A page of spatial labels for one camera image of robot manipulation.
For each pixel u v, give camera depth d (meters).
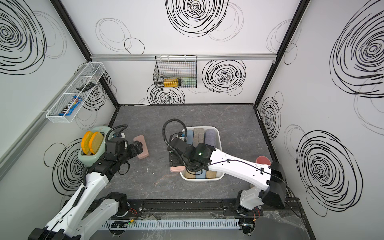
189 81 0.87
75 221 0.42
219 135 0.94
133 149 0.72
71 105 0.72
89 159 0.76
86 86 0.77
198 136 0.92
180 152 0.50
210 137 0.93
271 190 0.38
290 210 0.78
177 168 0.66
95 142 0.75
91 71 0.91
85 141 0.74
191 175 0.57
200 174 0.55
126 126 0.65
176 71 0.99
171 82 0.88
